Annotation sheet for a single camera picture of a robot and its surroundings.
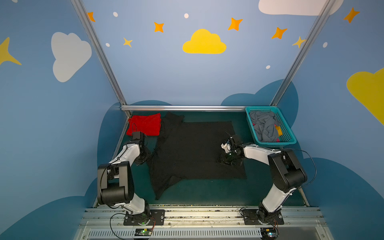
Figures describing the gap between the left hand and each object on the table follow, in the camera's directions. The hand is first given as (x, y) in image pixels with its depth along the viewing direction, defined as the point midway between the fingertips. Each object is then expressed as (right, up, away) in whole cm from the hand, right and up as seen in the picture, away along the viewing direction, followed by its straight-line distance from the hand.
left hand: (148, 157), depth 92 cm
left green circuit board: (+4, -33, -21) cm, 39 cm away
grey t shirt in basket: (+80, +22, +14) cm, 84 cm away
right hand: (+46, -3, +2) cm, 46 cm away
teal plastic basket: (+92, +11, +8) cm, 93 cm away
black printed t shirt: (+26, +3, +10) cm, 28 cm away
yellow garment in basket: (+90, +15, +13) cm, 92 cm away
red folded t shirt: (-5, +20, +19) cm, 28 cm away
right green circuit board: (+65, -33, -21) cm, 76 cm away
